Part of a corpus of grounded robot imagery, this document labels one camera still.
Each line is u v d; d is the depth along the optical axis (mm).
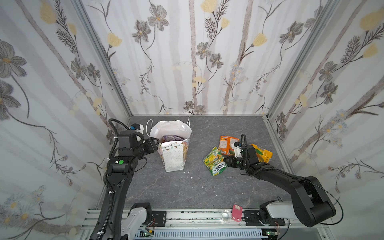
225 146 1010
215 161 887
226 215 755
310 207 425
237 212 764
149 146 626
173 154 802
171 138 863
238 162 766
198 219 756
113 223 390
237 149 824
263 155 912
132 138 538
